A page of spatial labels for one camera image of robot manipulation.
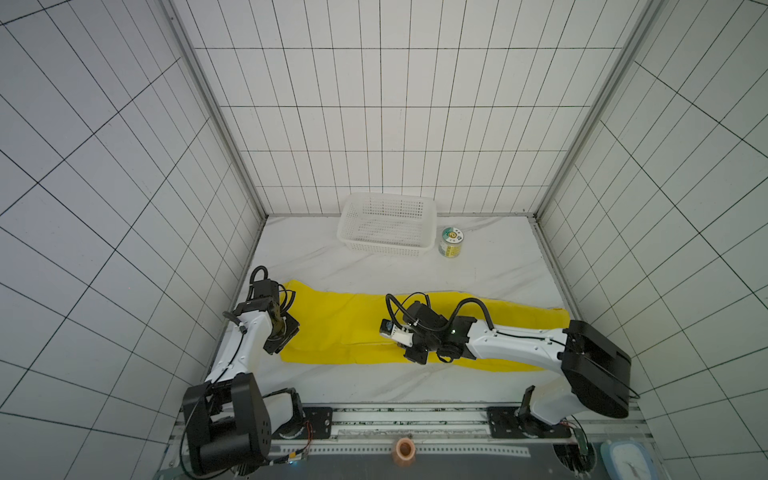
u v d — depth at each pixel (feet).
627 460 2.16
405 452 1.99
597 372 1.37
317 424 2.39
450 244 3.33
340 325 3.02
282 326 2.38
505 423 2.32
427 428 2.39
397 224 3.85
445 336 2.03
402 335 2.35
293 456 2.20
